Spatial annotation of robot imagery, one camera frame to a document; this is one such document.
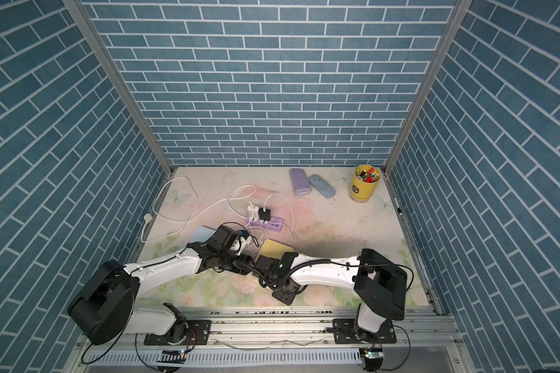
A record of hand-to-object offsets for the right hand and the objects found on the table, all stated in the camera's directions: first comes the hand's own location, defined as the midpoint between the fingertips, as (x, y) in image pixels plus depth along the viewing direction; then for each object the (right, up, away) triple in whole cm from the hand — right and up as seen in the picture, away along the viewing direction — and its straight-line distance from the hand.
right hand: (288, 294), depth 80 cm
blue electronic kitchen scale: (-37, +18, +18) cm, 45 cm away
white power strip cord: (-64, +25, +25) cm, 73 cm away
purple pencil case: (+6, +41, +35) cm, 54 cm away
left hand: (-12, +8, +5) cm, 15 cm away
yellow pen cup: (+35, +42, +24) cm, 59 cm away
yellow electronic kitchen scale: (-6, +13, +11) cm, 18 cm away
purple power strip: (-6, +22, +16) cm, 28 cm away
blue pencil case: (+14, +41, +32) cm, 54 cm away
